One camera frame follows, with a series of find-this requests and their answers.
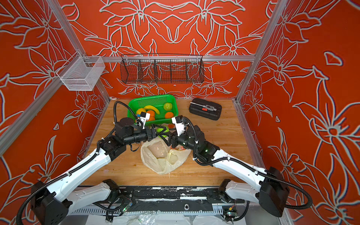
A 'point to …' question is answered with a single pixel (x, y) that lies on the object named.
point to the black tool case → (206, 108)
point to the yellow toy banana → (152, 107)
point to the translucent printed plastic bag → (161, 158)
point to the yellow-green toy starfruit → (159, 130)
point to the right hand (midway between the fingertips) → (161, 133)
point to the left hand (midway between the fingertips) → (163, 130)
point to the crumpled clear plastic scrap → (146, 218)
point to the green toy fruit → (168, 106)
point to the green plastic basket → (158, 101)
